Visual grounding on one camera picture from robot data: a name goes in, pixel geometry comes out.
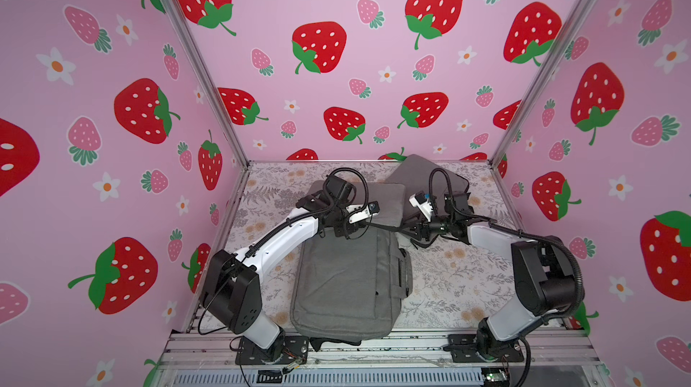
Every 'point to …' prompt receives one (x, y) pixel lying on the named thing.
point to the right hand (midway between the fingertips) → (398, 229)
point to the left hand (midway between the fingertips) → (355, 216)
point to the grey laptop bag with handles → (390, 195)
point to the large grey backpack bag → (348, 289)
